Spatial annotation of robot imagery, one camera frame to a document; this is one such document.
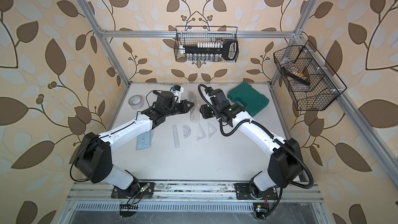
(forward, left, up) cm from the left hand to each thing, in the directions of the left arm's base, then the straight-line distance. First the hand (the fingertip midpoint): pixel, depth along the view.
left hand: (191, 101), depth 81 cm
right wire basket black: (+3, -58, +11) cm, 59 cm away
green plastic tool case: (+17, -43, -20) cm, 50 cm away
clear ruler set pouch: (-5, -2, -5) cm, 8 cm away
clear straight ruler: (-8, +11, -23) cm, 26 cm away
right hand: (-2, -6, -3) cm, 7 cm away
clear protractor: (-5, +4, -23) cm, 24 cm away
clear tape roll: (+17, +42, -23) cm, 51 cm away
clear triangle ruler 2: (-5, -11, -23) cm, 26 cm away
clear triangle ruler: (-7, -5, -22) cm, 24 cm away
